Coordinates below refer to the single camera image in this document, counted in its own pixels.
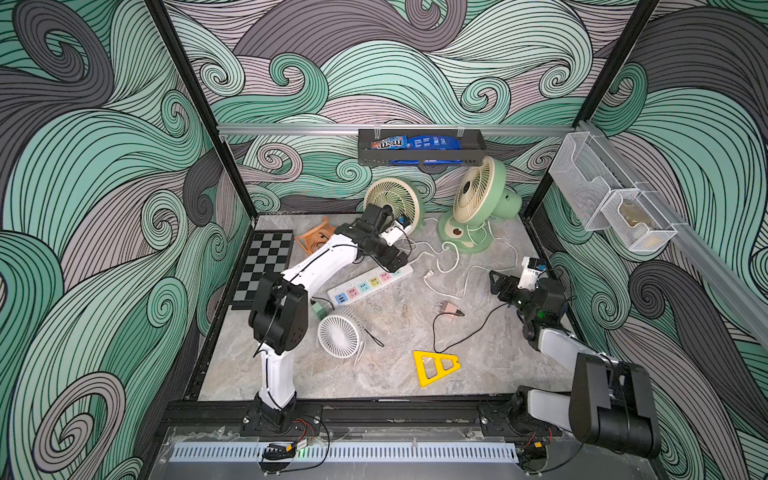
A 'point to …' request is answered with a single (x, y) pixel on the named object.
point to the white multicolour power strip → (356, 288)
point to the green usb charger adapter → (319, 310)
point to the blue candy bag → (419, 142)
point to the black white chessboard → (268, 251)
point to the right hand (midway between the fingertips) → (505, 275)
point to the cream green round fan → (399, 196)
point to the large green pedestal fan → (481, 197)
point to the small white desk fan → (340, 332)
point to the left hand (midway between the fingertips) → (395, 246)
